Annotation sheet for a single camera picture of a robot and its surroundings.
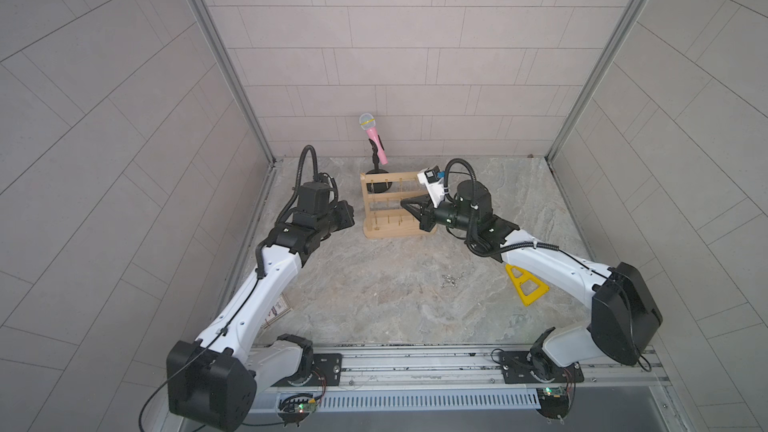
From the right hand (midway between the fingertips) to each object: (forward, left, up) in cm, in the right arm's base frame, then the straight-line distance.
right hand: (403, 205), depth 74 cm
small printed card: (-16, +35, -21) cm, 44 cm away
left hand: (+4, +12, -4) cm, 13 cm away
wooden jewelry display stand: (+8, +6, -15) cm, 18 cm away
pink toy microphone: (+30, +9, +3) cm, 32 cm away
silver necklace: (-10, -13, -25) cm, 30 cm away
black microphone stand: (+25, +7, -22) cm, 34 cm away
